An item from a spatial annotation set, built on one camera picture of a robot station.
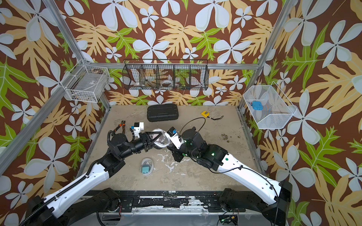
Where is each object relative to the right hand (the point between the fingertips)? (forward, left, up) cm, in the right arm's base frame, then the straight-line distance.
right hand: (167, 146), depth 67 cm
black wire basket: (+53, +4, +5) cm, 54 cm away
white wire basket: (+40, +53, +9) cm, 67 cm away
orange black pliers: (+33, +39, -25) cm, 57 cm away
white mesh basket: (+27, -60, 0) cm, 65 cm away
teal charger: (-3, +15, -24) cm, 29 cm away
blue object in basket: (+29, -54, -1) cm, 61 cm away
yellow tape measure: (+44, -27, -25) cm, 58 cm away
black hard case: (+41, +8, -20) cm, 46 cm away
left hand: (+4, +3, +5) cm, 7 cm away
